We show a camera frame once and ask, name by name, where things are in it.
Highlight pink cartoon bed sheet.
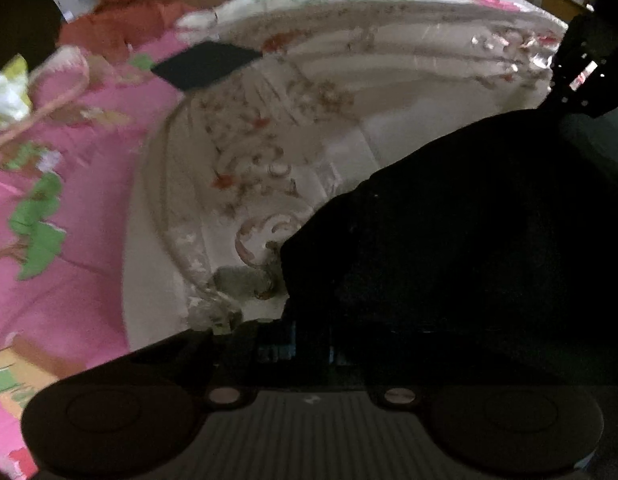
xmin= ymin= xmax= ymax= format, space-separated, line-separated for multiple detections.
xmin=0 ymin=32 xmax=182 ymax=479

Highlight black pants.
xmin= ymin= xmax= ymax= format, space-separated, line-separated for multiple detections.
xmin=279 ymin=107 xmax=618 ymax=480

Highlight cream floral quilt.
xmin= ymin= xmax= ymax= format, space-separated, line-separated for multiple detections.
xmin=123 ymin=0 xmax=567 ymax=350

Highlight yellow green patterned pillow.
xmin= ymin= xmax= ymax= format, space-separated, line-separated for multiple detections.
xmin=0 ymin=54 xmax=32 ymax=130

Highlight orange red cloth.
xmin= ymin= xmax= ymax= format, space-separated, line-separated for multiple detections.
xmin=56 ymin=0 xmax=194 ymax=64

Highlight black flat phone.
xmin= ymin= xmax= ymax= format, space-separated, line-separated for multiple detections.
xmin=151 ymin=41 xmax=262 ymax=92

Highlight wooden side table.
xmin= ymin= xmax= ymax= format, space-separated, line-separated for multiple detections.
xmin=541 ymin=0 xmax=590 ymax=23

